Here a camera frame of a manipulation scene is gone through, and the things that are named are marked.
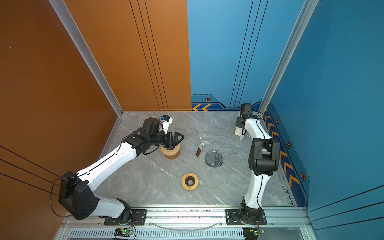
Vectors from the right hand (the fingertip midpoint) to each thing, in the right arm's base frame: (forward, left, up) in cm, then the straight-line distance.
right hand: (243, 122), depth 99 cm
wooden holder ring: (-35, +35, -11) cm, 51 cm away
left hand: (-18, +40, +11) cm, 45 cm away
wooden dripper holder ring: (-21, +44, -2) cm, 49 cm away
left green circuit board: (-58, +67, -12) cm, 90 cm away
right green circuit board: (-59, +5, -13) cm, 61 cm away
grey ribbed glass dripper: (-22, +21, -8) cm, 31 cm away
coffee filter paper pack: (0, +1, -10) cm, 10 cm away
